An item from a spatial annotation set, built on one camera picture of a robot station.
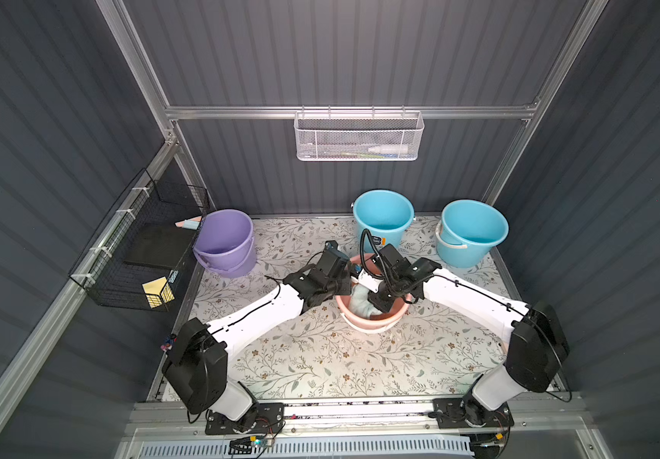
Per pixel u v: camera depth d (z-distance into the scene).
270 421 0.72
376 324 0.76
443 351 0.85
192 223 0.82
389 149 0.93
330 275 0.62
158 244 0.74
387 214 1.14
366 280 0.74
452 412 0.74
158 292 0.60
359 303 0.83
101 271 0.63
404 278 0.60
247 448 0.72
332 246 0.75
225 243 1.06
